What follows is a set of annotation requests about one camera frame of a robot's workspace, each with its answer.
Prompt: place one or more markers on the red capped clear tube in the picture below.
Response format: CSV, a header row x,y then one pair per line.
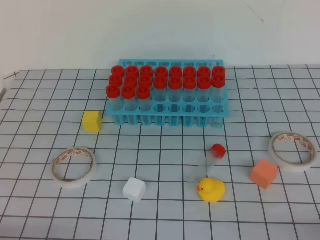
x,y
216,153

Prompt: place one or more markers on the blue tube rack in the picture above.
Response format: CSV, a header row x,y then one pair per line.
x,y
177,113

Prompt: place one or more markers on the front row tube three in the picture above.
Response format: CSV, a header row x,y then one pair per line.
x,y
144,98

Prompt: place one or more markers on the row tube three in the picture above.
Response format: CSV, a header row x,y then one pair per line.
x,y
145,81
144,98
146,70

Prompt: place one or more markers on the middle row tube four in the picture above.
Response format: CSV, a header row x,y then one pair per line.
x,y
160,87

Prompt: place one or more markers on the row tube four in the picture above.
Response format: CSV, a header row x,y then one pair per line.
x,y
160,87
161,71

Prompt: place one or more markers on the middle row tube five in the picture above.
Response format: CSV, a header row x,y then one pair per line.
x,y
175,87

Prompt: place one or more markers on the row tube five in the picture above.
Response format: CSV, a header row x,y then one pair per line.
x,y
175,87
176,71

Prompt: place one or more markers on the front row tube two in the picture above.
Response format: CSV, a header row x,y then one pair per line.
x,y
129,98

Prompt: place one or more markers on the row tube two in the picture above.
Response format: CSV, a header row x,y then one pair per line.
x,y
132,70
131,80
129,98

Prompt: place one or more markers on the middle row tube three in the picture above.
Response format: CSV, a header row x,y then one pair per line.
x,y
145,81

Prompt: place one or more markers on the front row tube one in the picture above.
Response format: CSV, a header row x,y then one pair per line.
x,y
114,97

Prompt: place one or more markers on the row tube one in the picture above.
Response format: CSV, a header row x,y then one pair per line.
x,y
114,97
115,80
118,70

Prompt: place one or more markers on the back row tube four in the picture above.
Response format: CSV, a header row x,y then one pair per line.
x,y
161,71

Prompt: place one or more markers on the middle row tube two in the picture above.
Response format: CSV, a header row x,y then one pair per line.
x,y
131,80

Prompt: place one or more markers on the back row tube three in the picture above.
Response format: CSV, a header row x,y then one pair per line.
x,y
146,70

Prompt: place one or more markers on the back row tube five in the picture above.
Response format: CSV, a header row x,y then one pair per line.
x,y
176,71

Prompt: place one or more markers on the back row tube two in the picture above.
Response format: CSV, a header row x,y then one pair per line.
x,y
132,70

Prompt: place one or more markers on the back row tube six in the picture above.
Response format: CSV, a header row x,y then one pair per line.
x,y
189,71

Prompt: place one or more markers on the middle row tube seven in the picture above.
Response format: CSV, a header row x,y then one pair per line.
x,y
204,85

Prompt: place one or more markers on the row tube seven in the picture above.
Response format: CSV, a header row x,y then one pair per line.
x,y
204,85
204,71

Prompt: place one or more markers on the middle row tube one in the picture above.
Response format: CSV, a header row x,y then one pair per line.
x,y
115,80

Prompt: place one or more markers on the back row tube seven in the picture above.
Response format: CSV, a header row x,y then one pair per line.
x,y
204,71

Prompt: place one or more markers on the back row tube one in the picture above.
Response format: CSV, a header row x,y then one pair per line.
x,y
118,70

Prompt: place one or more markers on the middle row tube eight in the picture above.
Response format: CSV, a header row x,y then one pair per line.
x,y
218,83

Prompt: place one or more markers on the row tube eight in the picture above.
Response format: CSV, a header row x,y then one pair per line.
x,y
218,71
218,83

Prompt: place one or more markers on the back row tube eight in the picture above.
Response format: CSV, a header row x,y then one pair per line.
x,y
218,71

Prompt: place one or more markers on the white grid cloth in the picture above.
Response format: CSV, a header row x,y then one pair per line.
x,y
41,114

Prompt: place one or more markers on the yellow foam cube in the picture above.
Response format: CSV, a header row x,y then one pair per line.
x,y
92,121

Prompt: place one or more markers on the white foam cube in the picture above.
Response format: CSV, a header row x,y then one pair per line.
x,y
134,189

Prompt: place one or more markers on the yellow rubber duck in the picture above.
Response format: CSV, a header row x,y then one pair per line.
x,y
211,190

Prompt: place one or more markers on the left white tape roll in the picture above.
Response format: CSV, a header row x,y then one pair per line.
x,y
73,168

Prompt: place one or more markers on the white tape roll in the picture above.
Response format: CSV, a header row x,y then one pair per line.
x,y
292,152
73,168

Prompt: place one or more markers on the orange foam cube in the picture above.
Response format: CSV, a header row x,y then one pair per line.
x,y
264,173

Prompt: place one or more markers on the right white tape roll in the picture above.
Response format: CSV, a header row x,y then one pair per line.
x,y
292,152

